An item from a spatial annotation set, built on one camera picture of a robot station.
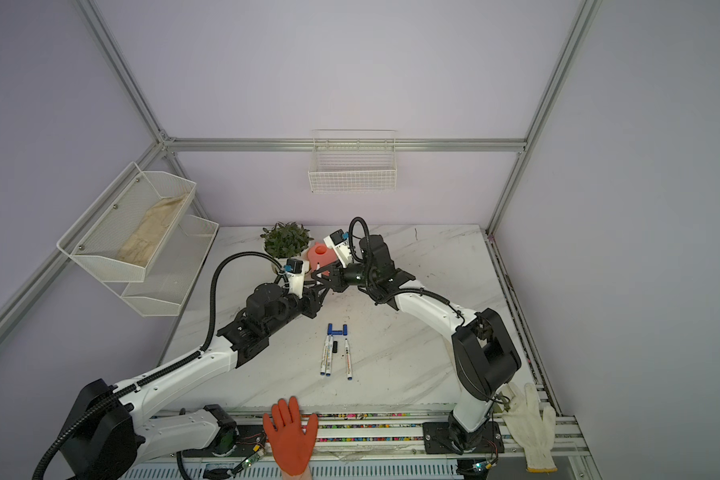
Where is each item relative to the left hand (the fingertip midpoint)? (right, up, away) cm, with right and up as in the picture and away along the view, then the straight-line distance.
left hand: (323, 285), depth 78 cm
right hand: (-2, +3, -2) cm, 4 cm away
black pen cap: (+2, -19, +10) cm, 22 cm away
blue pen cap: (0, -15, +15) cm, 21 cm away
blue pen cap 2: (+4, -16, +15) cm, 22 cm away
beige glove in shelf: (-47, +11, -2) cm, 48 cm away
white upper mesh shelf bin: (-53, +14, 0) cm, 55 cm away
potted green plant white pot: (-15, +12, +15) cm, 24 cm away
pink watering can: (-4, +9, +20) cm, 22 cm away
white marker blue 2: (0, -22, +9) cm, 24 cm away
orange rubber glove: (-7, -40, -5) cm, 41 cm away
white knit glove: (+55, -37, -3) cm, 66 cm away
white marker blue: (-1, -23, +8) cm, 24 cm away
